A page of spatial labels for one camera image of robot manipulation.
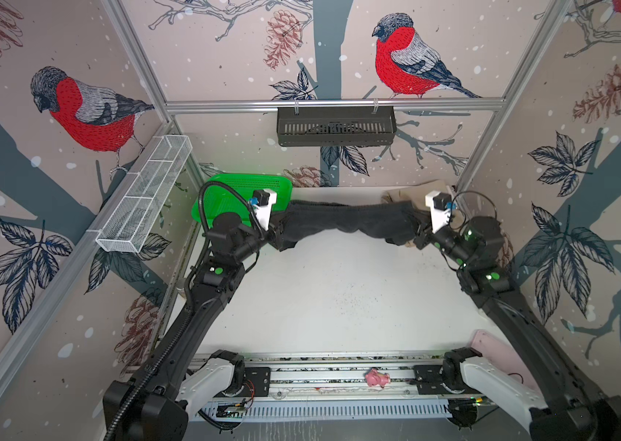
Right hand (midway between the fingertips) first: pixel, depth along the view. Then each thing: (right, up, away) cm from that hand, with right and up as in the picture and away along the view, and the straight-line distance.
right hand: (405, 214), depth 70 cm
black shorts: (-2, -2, -1) cm, 3 cm away
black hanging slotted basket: (-16, +35, +37) cm, 53 cm away
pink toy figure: (-8, -44, +2) cm, 45 cm away
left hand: (-30, 0, -1) cm, 30 cm away
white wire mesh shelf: (-75, +6, +9) cm, 75 cm away
